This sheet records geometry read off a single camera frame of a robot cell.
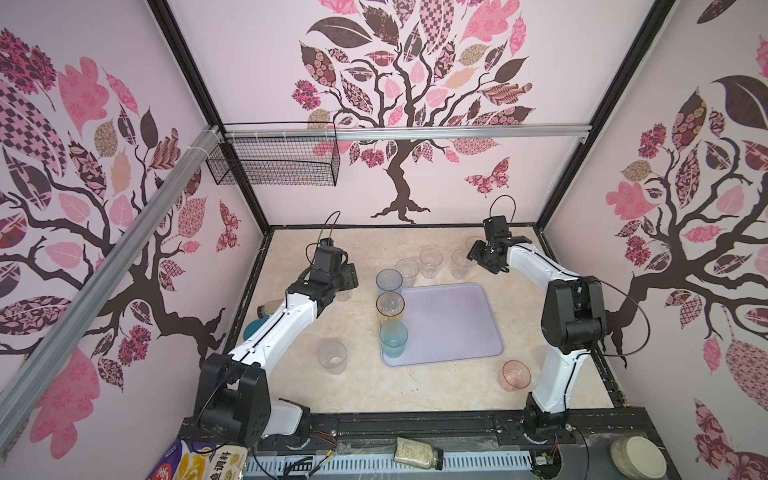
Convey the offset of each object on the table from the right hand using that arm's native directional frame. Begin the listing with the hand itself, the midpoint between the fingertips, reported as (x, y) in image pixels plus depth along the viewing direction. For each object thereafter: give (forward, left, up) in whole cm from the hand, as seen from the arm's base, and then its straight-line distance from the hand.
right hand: (477, 253), depth 99 cm
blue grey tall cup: (-10, +30, 0) cm, 32 cm away
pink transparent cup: (-38, -5, -8) cm, 39 cm away
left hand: (-13, +43, +6) cm, 46 cm away
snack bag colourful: (-56, +76, -8) cm, 95 cm away
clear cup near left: (-32, +47, -6) cm, 57 cm away
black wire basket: (+23, +66, +25) cm, 74 cm away
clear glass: (-1, +23, -7) cm, 24 cm away
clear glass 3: (0, +5, -6) cm, 7 cm away
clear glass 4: (-11, +45, -8) cm, 47 cm away
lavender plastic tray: (-21, +12, -10) cm, 26 cm away
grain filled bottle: (-56, +24, -5) cm, 61 cm away
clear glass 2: (+3, +15, -7) cm, 17 cm away
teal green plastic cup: (-26, +29, -7) cm, 40 cm away
